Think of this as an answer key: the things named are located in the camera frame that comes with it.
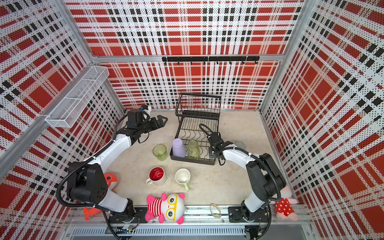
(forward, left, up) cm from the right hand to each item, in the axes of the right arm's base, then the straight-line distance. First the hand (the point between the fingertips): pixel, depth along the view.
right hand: (215, 153), depth 91 cm
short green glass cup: (0, +34, +3) cm, 34 cm away
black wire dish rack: (+40, +16, -2) cm, 43 cm away
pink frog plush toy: (-31, -32, 0) cm, 44 cm away
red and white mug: (-14, +34, -2) cm, 37 cm away
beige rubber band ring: (-33, +1, -3) cm, 33 cm away
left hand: (+11, +32, +16) cm, 37 cm away
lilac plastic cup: (-1, +22, +7) cm, 23 cm away
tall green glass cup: (-2, +13, +8) cm, 16 cm away
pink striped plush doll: (-31, +23, +4) cm, 39 cm away
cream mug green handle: (-14, +20, -1) cm, 24 cm away
